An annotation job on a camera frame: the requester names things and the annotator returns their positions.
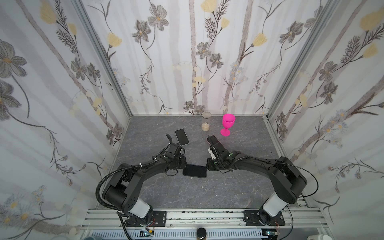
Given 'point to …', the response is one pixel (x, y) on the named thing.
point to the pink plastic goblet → (228, 120)
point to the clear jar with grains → (205, 126)
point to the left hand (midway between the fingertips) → (184, 159)
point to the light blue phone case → (182, 137)
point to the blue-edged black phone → (214, 142)
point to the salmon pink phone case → (224, 149)
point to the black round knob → (201, 233)
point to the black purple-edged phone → (182, 137)
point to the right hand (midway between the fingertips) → (202, 163)
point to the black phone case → (195, 170)
